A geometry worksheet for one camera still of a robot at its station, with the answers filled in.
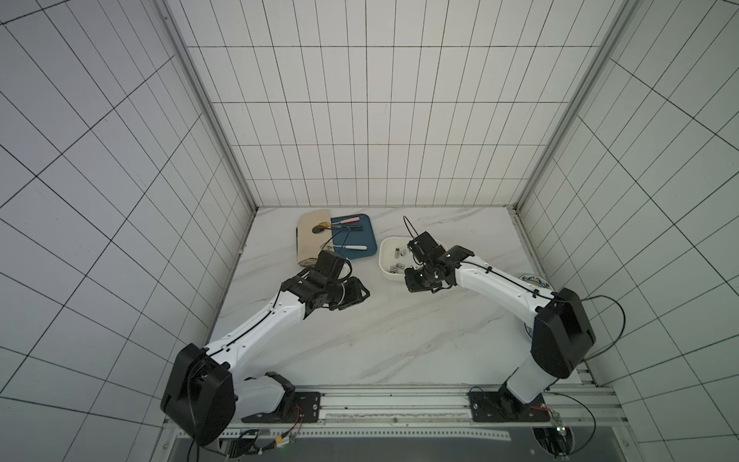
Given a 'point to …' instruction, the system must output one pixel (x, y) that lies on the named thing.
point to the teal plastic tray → (353, 236)
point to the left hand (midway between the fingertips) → (361, 300)
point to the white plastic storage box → (387, 257)
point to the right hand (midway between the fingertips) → (400, 285)
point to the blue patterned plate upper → (536, 280)
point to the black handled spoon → (319, 228)
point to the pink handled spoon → (356, 218)
